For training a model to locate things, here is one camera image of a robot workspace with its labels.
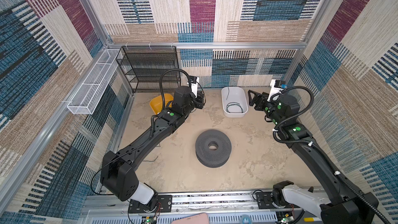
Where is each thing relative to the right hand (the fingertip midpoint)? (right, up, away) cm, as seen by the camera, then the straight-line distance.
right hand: (254, 94), depth 73 cm
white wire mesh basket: (-84, -1, +9) cm, 84 cm away
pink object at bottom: (-24, -54, -4) cm, 60 cm away
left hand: (-23, +3, +4) cm, 24 cm away
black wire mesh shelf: (-62, +22, +36) cm, 75 cm away
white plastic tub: (0, -3, +39) cm, 39 cm away
